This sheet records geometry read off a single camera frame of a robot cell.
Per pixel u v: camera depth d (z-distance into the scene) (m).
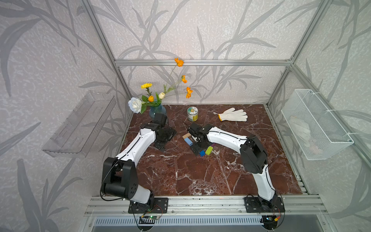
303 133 0.76
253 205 0.74
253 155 0.52
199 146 0.80
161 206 0.73
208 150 0.94
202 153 0.90
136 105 0.75
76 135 0.68
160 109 0.99
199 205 0.75
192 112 1.05
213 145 0.65
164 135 0.74
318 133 0.61
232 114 1.12
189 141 0.94
